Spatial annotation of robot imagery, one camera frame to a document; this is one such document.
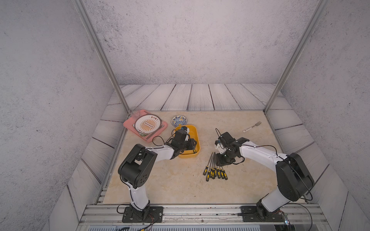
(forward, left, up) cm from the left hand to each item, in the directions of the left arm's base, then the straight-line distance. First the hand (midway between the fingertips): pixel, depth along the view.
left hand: (197, 143), depth 94 cm
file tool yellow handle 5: (-18, -12, -6) cm, 22 cm away
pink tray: (+23, +50, -5) cm, 55 cm away
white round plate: (+21, +36, -5) cm, 42 cm away
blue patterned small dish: (+23, +14, -3) cm, 27 cm away
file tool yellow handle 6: (-18, -14, -6) cm, 24 cm away
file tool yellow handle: (-14, -5, -6) cm, 16 cm away
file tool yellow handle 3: (-19, -9, -4) cm, 21 cm away
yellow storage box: (+11, +2, -5) cm, 12 cm away
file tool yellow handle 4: (-19, -9, -4) cm, 21 cm away
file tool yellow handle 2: (-17, -8, -5) cm, 20 cm away
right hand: (-14, -12, -1) cm, 19 cm away
